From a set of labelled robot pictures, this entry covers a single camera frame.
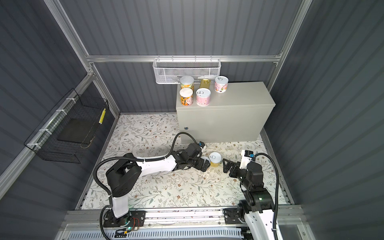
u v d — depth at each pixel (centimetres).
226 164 70
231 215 74
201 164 78
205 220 74
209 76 86
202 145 81
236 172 67
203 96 72
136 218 72
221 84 80
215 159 89
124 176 49
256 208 52
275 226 47
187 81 77
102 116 83
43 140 62
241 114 162
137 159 52
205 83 82
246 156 66
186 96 72
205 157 88
